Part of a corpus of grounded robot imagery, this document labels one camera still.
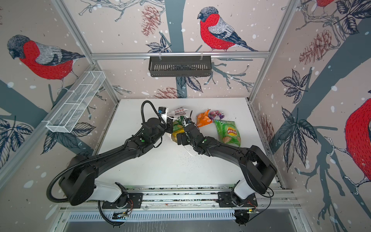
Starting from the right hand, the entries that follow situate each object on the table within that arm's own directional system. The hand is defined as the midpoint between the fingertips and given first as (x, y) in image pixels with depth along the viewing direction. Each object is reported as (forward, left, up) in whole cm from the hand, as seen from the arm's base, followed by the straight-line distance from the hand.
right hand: (184, 132), depth 88 cm
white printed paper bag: (+14, +6, +2) cm, 15 cm away
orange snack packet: (+14, -13, -4) cm, 20 cm away
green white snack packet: (+9, +4, -3) cm, 10 cm away
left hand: (+3, +5, +13) cm, 14 cm away
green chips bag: (+3, -28, -4) cm, 29 cm away
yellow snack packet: (-4, +6, +2) cm, 7 cm away
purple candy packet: (+18, -22, -4) cm, 28 cm away
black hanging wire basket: (+47, +5, +16) cm, 50 cm away
